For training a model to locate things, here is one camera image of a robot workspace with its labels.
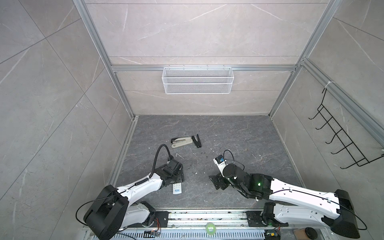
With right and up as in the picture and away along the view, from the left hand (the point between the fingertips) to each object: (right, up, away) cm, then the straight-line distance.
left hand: (178, 173), depth 88 cm
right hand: (+20, +5, -13) cm, 25 cm away
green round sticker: (+17, -22, -16) cm, 32 cm away
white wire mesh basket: (+10, +60, +13) cm, 62 cm away
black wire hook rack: (+76, +19, -24) cm, 82 cm away
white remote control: (0, -7, -6) cm, 9 cm away
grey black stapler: (-3, +17, +13) cm, 22 cm away
